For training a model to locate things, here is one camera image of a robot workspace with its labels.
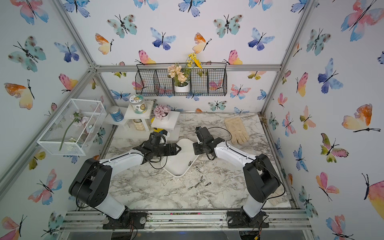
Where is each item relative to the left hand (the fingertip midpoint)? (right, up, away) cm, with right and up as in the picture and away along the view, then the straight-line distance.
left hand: (178, 147), depth 90 cm
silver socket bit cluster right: (+18, -20, -5) cm, 27 cm away
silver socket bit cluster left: (+8, -22, -6) cm, 24 cm away
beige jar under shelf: (-29, +14, +14) cm, 35 cm away
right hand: (+12, +2, -1) cm, 12 cm away
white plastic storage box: (+1, -9, -6) cm, 11 cm away
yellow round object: (-15, +11, +11) cm, 21 cm away
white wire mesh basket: (-48, +11, -18) cm, 52 cm away
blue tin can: (-37, +20, 0) cm, 42 cm away
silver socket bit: (+7, -10, +2) cm, 12 cm away
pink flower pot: (-9, +21, -4) cm, 23 cm away
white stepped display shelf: (-39, +10, +18) cm, 44 cm away
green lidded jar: (-22, +25, -6) cm, 34 cm away
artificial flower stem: (-48, +16, -17) cm, 53 cm away
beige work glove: (+41, +7, +18) cm, 45 cm away
